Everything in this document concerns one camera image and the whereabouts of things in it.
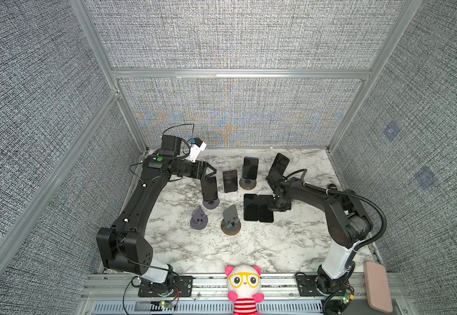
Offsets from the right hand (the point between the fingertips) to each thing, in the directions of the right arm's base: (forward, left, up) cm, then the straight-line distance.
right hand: (273, 207), depth 95 cm
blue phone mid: (+3, +30, +13) cm, 33 cm away
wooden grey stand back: (+13, +12, +1) cm, 18 cm away
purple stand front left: (-9, +35, +6) cm, 36 cm away
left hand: (+2, +29, +26) cm, 39 cm away
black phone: (-1, +11, +2) cm, 11 cm away
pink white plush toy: (-33, +16, +8) cm, 38 cm away
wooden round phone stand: (-11, +21, +6) cm, 24 cm away
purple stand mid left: (+1, +30, +1) cm, 30 cm away
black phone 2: (+28, +9, -2) cm, 30 cm away
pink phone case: (-35, -32, +1) cm, 48 cm away
